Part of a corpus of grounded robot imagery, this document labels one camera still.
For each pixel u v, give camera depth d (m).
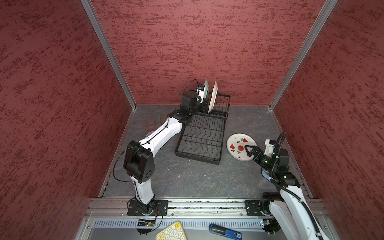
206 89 0.79
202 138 1.00
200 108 0.73
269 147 0.72
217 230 0.64
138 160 0.46
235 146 0.97
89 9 0.71
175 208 0.76
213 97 0.78
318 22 0.76
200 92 0.70
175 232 0.66
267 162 0.68
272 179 0.58
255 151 0.71
